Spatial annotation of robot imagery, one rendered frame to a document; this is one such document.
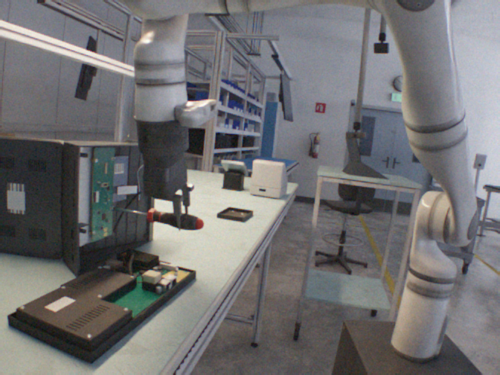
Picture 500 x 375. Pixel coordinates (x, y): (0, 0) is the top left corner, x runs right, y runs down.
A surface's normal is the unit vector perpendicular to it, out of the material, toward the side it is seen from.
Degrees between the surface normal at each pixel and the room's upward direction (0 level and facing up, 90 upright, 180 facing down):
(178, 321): 0
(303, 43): 90
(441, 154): 128
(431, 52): 122
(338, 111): 90
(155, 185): 107
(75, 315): 0
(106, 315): 0
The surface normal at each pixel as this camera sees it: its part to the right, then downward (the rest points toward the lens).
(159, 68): 0.26, 0.42
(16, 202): 0.11, 0.16
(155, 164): -0.25, 0.57
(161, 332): 0.11, -0.98
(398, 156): -0.22, 0.12
